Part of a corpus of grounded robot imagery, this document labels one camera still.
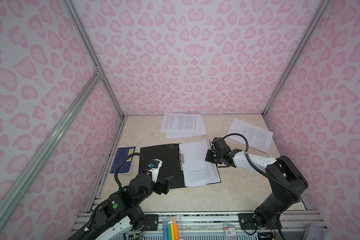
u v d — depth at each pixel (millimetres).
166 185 628
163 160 640
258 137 1070
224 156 700
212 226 725
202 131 1105
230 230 693
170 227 712
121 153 1007
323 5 690
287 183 458
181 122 1174
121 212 494
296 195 424
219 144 724
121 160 954
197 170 903
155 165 597
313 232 686
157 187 624
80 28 751
